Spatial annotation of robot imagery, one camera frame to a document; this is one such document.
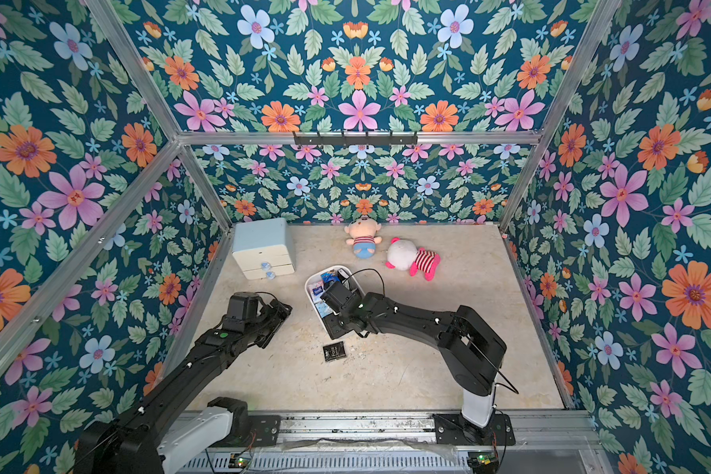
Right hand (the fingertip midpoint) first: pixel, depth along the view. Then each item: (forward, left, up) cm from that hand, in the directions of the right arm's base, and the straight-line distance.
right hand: (336, 321), depth 85 cm
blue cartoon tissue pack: (+17, +5, -1) cm, 18 cm away
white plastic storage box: (+4, +5, -1) cm, 7 cm away
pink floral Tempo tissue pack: (+11, +8, -1) cm, 14 cm away
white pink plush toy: (+27, -20, -1) cm, 33 cm away
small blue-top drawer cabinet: (+21, +26, +7) cm, 35 cm away
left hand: (+1, +13, +2) cm, 14 cm away
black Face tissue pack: (-7, +1, -6) cm, 9 cm away
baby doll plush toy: (+34, -6, 0) cm, 35 cm away
